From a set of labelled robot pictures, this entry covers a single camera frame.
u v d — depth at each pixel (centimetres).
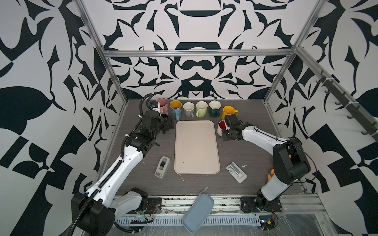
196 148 95
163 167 83
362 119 55
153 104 65
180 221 71
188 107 106
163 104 103
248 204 74
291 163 47
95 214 37
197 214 70
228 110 105
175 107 103
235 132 68
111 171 43
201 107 107
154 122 57
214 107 103
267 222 71
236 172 83
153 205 74
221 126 94
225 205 76
